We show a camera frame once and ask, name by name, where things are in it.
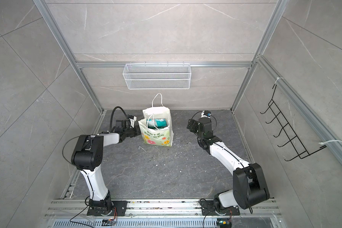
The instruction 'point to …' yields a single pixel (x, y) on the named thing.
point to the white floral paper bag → (164, 137)
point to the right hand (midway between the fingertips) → (193, 120)
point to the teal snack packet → (156, 123)
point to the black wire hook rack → (300, 149)
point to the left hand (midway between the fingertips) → (145, 126)
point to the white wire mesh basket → (157, 76)
